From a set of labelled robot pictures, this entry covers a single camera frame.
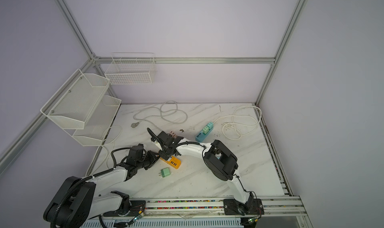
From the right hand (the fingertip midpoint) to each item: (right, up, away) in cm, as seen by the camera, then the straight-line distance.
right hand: (161, 152), depth 89 cm
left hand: (-1, -3, -1) cm, 4 cm away
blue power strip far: (+24, +8, +9) cm, 27 cm away
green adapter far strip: (+27, +13, +6) cm, 31 cm away
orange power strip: (+8, -5, -3) cm, 10 cm away
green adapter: (+3, -10, -5) cm, 12 cm away
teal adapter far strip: (+30, +16, +9) cm, 35 cm away
